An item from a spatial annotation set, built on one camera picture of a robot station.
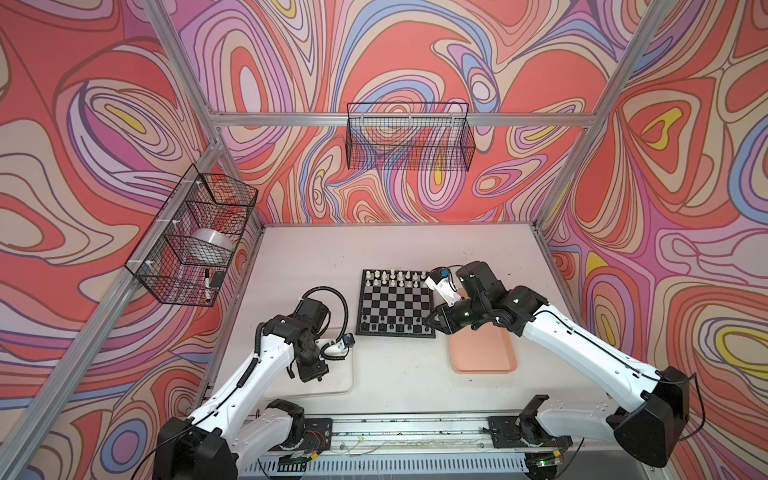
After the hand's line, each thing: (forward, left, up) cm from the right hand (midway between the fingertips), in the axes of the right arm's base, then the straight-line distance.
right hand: (431, 328), depth 74 cm
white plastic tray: (-7, +25, -17) cm, 31 cm away
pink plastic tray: (+1, -19, -18) cm, 26 cm away
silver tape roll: (+19, +53, +15) cm, 59 cm away
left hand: (-2, +30, -11) cm, 32 cm away
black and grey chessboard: (+16, +9, -15) cm, 24 cm away
